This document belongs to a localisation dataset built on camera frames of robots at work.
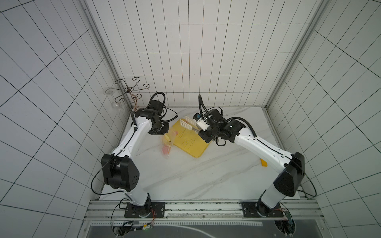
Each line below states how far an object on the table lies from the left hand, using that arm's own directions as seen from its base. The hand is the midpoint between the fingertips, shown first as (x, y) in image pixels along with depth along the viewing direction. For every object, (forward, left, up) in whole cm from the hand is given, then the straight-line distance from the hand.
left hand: (162, 134), depth 82 cm
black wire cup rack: (+23, +21, +13) cm, 34 cm away
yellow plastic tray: (+7, -15, -18) cm, 24 cm away
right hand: (+2, -23, +4) cm, 23 cm away
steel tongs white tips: (+3, -16, +6) cm, 17 cm away
